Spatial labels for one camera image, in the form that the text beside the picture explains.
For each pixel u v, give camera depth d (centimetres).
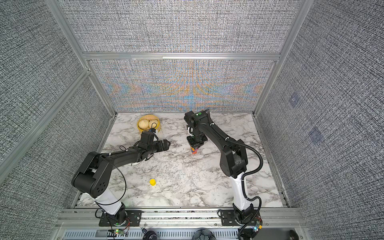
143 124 106
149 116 115
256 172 50
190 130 82
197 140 76
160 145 85
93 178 47
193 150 92
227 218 73
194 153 97
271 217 75
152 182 84
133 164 65
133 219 73
